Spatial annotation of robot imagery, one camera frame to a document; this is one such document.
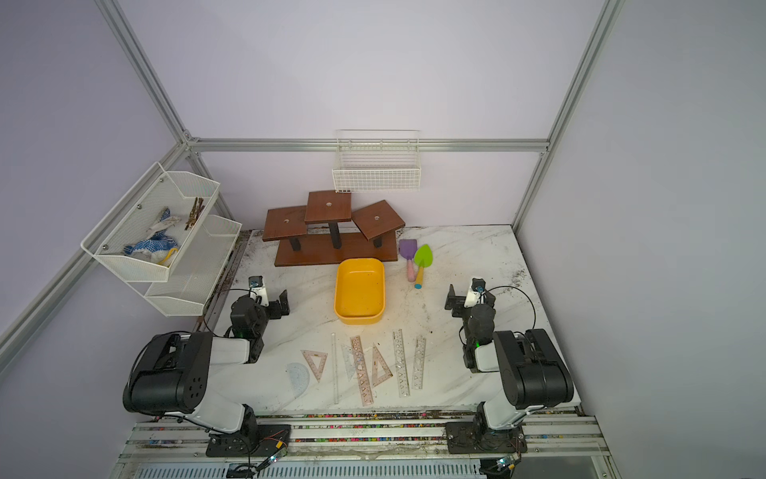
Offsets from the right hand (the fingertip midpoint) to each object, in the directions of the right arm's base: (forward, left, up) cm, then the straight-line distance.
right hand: (467, 290), depth 93 cm
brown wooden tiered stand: (+24, +47, +4) cm, 52 cm away
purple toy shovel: (+25, +17, -8) cm, 31 cm away
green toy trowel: (+21, +11, -9) cm, 26 cm away
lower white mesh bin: (+8, +87, +4) cm, 88 cm away
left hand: (+1, +63, -2) cm, 63 cm away
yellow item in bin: (-3, +78, +24) cm, 82 cm away
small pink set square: (-21, +46, -9) cm, 52 cm away
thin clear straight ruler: (-21, +41, -9) cm, 47 cm away
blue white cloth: (-2, +81, +26) cm, 85 cm away
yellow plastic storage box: (+3, +34, -4) cm, 35 cm away
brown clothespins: (+13, +78, +24) cm, 83 cm away
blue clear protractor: (-25, +52, -9) cm, 58 cm away
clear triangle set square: (-18, +37, -9) cm, 42 cm away
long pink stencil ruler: (-25, +32, -9) cm, 42 cm away
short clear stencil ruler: (-20, +16, -9) cm, 27 cm away
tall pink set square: (-18, +29, -9) cm, 35 cm away
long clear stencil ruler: (-21, +22, -9) cm, 31 cm away
